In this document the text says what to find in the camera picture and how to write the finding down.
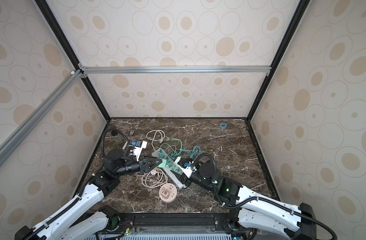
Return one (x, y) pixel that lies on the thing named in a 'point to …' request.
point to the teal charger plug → (161, 153)
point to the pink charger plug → (164, 194)
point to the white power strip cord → (161, 139)
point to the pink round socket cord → (153, 177)
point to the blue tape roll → (223, 125)
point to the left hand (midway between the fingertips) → (162, 162)
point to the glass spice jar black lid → (116, 138)
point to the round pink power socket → (172, 191)
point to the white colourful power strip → (169, 165)
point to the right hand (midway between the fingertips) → (177, 164)
